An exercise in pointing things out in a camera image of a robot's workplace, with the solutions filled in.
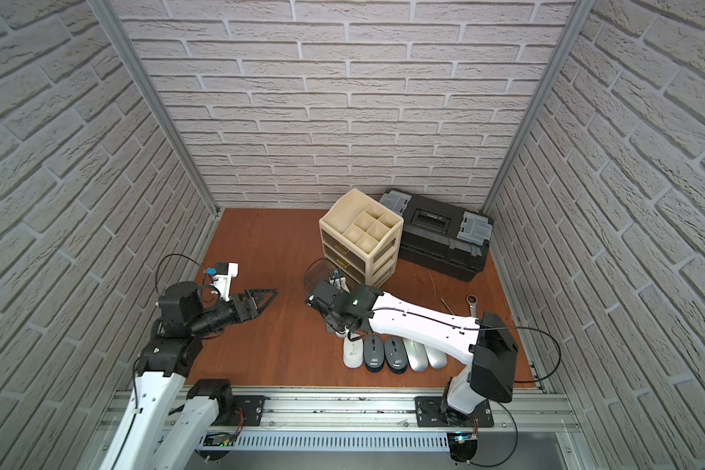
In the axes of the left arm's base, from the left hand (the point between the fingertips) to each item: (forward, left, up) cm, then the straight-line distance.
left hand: (273, 291), depth 70 cm
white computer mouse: (-8, -20, -21) cm, 30 cm away
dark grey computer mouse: (-8, -26, -22) cm, 35 cm away
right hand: (-2, -17, -10) cm, 19 cm away
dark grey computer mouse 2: (-10, -32, -20) cm, 39 cm away
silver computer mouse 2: (-9, -44, -24) cm, 51 cm away
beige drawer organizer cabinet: (+17, -22, +2) cm, 28 cm away
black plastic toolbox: (+22, -48, -6) cm, 53 cm away
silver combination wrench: (+9, -59, -22) cm, 64 cm away
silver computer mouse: (-8, -39, -22) cm, 45 cm away
